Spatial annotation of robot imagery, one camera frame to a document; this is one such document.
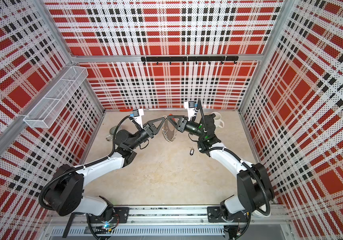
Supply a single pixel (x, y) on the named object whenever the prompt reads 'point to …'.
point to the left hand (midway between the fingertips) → (166, 121)
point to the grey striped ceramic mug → (110, 137)
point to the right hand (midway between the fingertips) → (167, 119)
